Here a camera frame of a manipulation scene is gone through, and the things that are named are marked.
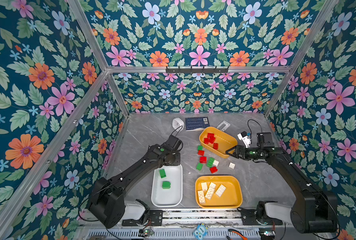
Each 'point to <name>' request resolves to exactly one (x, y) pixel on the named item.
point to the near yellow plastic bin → (232, 197)
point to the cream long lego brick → (201, 196)
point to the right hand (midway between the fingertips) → (231, 152)
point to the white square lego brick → (215, 162)
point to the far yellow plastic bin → (225, 141)
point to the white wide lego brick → (220, 190)
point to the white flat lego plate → (231, 165)
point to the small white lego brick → (204, 186)
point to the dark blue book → (196, 124)
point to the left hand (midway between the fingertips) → (179, 157)
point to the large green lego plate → (210, 162)
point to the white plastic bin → (167, 189)
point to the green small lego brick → (199, 166)
